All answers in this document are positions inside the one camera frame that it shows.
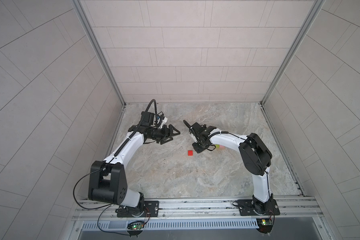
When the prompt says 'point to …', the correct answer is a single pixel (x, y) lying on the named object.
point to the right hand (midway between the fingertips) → (197, 149)
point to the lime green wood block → (217, 146)
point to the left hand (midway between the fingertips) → (178, 133)
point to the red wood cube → (190, 153)
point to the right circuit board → (264, 221)
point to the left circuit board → (136, 227)
